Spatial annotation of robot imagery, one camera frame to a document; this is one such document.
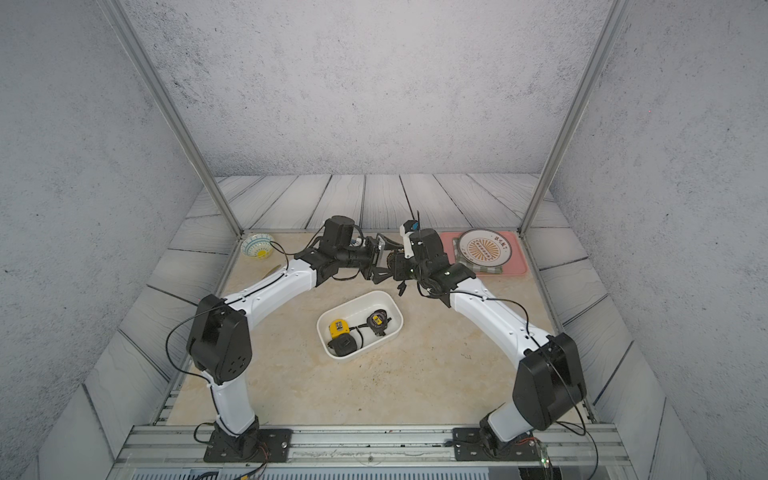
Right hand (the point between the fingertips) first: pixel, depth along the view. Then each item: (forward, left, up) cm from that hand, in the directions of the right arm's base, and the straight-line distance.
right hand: (396, 258), depth 82 cm
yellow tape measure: (-10, +18, -21) cm, 29 cm away
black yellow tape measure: (-8, +6, -20) cm, 22 cm away
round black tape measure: (0, +1, -1) cm, 2 cm away
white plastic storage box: (-8, +12, -23) cm, 27 cm away
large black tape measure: (-16, +15, -20) cm, 29 cm away
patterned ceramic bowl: (+24, +53, -21) cm, 62 cm away
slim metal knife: (+14, +46, -24) cm, 54 cm away
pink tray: (+17, -43, -25) cm, 53 cm away
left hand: (-2, -3, +2) cm, 4 cm away
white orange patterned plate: (+25, -33, -23) cm, 47 cm away
